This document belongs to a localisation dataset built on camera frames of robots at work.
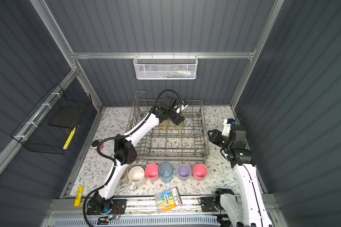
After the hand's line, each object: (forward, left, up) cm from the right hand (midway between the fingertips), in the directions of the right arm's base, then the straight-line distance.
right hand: (213, 134), depth 74 cm
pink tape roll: (+5, +75, -18) cm, 77 cm away
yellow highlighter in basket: (-5, +73, +5) cm, 73 cm away
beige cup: (-19, +47, -13) cm, 53 cm away
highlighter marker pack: (-28, +25, -21) cm, 43 cm away
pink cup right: (-12, +6, -23) cm, 27 cm away
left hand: (+21, +17, -6) cm, 28 cm away
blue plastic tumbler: (-14, +26, -16) cm, 33 cm away
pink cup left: (-13, +35, -21) cm, 43 cm away
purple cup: (-12, +16, -23) cm, 30 cm away
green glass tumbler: (+18, +17, -17) cm, 30 cm away
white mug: (-16, +44, -22) cm, 51 cm away
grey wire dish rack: (+10, +13, -24) cm, 29 cm away
